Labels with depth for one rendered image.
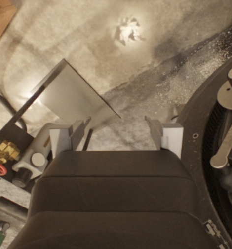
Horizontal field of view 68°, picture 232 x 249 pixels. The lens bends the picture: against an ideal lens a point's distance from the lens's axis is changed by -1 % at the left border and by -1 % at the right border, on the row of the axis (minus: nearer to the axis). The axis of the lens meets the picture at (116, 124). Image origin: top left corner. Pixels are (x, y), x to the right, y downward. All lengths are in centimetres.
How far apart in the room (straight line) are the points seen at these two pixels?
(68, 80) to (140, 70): 35
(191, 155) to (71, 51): 68
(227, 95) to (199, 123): 8
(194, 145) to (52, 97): 80
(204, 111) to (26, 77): 85
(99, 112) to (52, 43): 40
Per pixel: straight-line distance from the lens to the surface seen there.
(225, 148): 33
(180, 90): 89
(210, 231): 29
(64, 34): 85
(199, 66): 86
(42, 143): 71
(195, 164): 34
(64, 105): 101
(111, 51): 81
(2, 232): 328
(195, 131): 39
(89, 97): 93
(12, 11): 84
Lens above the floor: 76
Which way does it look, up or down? 49 degrees down
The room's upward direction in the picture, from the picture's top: 169 degrees counter-clockwise
